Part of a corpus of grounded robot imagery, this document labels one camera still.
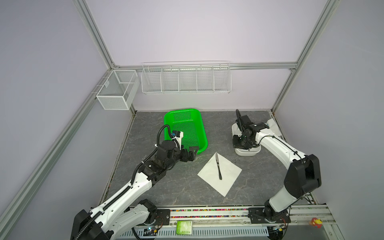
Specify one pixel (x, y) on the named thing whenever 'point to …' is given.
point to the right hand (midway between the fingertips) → (237, 146)
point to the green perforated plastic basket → (189, 121)
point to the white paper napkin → (210, 173)
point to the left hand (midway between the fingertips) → (191, 149)
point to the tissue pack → (273, 127)
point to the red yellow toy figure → (317, 223)
